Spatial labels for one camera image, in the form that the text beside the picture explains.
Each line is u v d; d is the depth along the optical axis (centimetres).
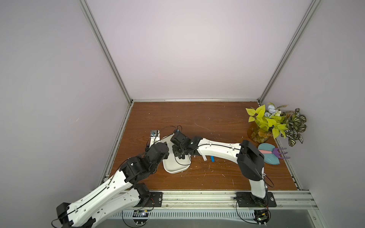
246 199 72
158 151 50
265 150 92
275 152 90
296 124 75
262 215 70
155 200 73
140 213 72
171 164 87
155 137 60
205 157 87
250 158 49
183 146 64
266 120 76
